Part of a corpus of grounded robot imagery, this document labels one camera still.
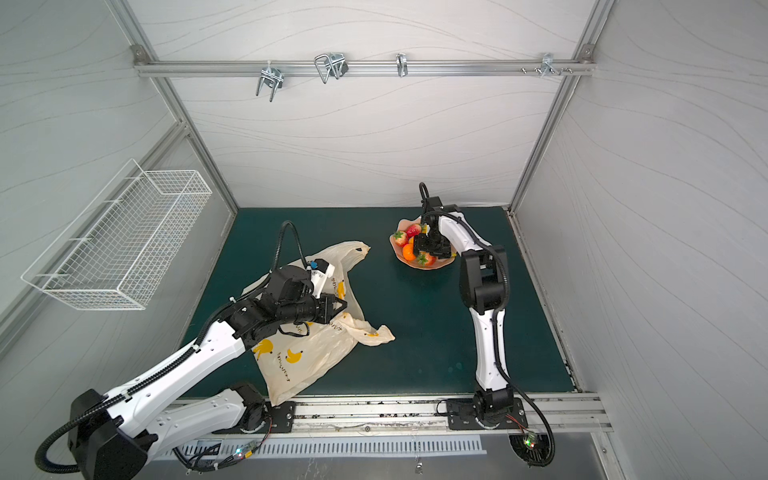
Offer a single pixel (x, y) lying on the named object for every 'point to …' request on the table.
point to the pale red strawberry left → (400, 237)
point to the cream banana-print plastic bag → (289, 361)
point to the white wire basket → (116, 253)
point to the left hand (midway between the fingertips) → (351, 301)
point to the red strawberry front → (426, 259)
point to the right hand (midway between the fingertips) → (433, 247)
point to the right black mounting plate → (463, 415)
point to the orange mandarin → (407, 252)
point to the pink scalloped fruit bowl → (403, 225)
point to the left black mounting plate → (279, 419)
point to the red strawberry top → (413, 230)
